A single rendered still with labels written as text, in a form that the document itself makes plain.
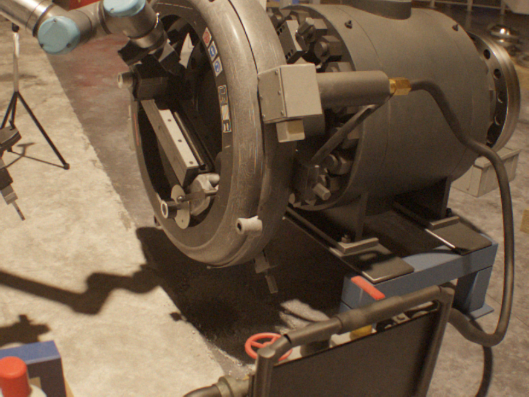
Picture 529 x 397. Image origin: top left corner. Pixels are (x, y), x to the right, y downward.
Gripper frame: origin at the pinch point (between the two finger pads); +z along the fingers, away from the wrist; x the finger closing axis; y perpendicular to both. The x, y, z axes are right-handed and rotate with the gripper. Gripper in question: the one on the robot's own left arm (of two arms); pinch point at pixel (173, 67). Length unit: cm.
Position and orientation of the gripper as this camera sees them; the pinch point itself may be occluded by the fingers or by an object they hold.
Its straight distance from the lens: 180.5
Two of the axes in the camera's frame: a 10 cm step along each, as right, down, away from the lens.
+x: -5.8, -6.7, 4.6
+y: 7.7, -6.4, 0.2
